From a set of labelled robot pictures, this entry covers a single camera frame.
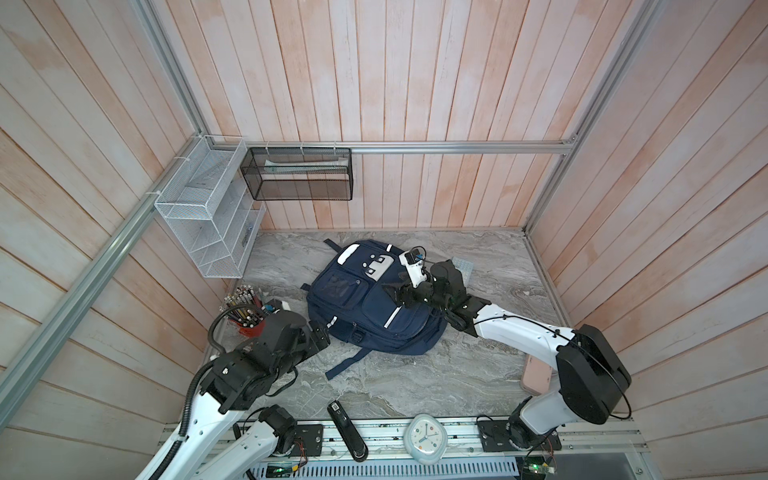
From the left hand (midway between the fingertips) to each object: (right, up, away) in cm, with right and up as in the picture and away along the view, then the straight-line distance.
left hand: (316, 342), depth 70 cm
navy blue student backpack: (+5, +8, +21) cm, 23 cm away
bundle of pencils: (-12, +10, -9) cm, 18 cm away
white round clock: (+26, -24, +2) cm, 36 cm away
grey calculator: (+47, +16, +38) cm, 63 cm away
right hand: (+18, +14, +13) cm, 26 cm away
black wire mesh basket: (-14, +51, +37) cm, 65 cm away
